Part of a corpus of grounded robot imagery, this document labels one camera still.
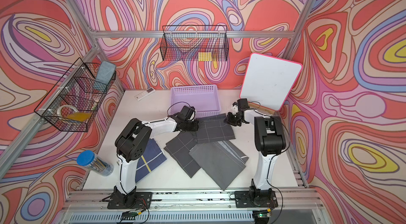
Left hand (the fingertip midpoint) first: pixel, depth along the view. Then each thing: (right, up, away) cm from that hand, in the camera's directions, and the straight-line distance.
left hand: (200, 127), depth 98 cm
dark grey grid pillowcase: (+8, -1, -2) cm, 8 cm away
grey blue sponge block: (-50, +31, -16) cm, 61 cm away
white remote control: (-43, +23, +20) cm, 52 cm away
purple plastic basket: (+2, +18, +16) cm, 24 cm away
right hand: (+17, +1, +3) cm, 17 cm away
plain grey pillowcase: (+11, -17, -14) cm, 24 cm away
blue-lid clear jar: (-48, -9, -31) cm, 58 cm away
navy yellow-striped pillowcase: (-27, -15, -12) cm, 33 cm away
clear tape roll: (-60, +12, -32) cm, 69 cm away
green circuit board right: (+29, -36, -28) cm, 54 cm away
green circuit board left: (-31, -36, -27) cm, 55 cm away
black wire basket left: (-62, +23, -19) cm, 69 cm away
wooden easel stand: (+43, +11, +3) cm, 45 cm away
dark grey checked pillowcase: (-13, -11, -9) cm, 19 cm away
